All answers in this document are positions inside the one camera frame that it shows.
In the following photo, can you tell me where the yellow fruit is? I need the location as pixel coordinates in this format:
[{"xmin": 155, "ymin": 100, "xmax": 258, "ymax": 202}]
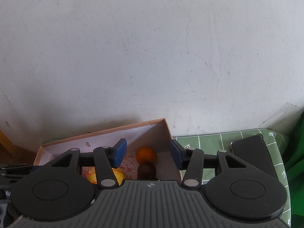
[{"xmin": 81, "ymin": 152, "xmax": 139, "ymax": 185}]

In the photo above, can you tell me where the small orange tangerine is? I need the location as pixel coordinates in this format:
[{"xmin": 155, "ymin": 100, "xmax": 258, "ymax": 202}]
[{"xmin": 136, "ymin": 146, "xmax": 157, "ymax": 165}]

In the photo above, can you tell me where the dark red date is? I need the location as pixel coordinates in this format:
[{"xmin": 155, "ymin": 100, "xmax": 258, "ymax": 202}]
[{"xmin": 137, "ymin": 162, "xmax": 157, "ymax": 181}]

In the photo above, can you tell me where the green checkered tablecloth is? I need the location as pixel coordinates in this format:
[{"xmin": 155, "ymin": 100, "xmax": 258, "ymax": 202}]
[{"xmin": 174, "ymin": 129, "xmax": 291, "ymax": 226}]

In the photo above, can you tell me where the yellow wooden furniture leg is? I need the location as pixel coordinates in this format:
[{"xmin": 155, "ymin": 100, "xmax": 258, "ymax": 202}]
[{"xmin": 0, "ymin": 131, "xmax": 36, "ymax": 165}]

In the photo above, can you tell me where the pink cardboard box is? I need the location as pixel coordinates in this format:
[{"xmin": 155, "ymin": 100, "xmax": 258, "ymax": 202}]
[{"xmin": 34, "ymin": 119, "xmax": 181, "ymax": 182}]

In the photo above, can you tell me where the black smartphone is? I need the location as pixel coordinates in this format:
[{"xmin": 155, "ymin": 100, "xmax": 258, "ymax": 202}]
[{"xmin": 230, "ymin": 133, "xmax": 277, "ymax": 179}]

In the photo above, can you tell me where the green fabric cloth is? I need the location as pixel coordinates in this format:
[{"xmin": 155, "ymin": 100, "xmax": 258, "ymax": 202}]
[{"xmin": 283, "ymin": 114, "xmax": 304, "ymax": 227}]

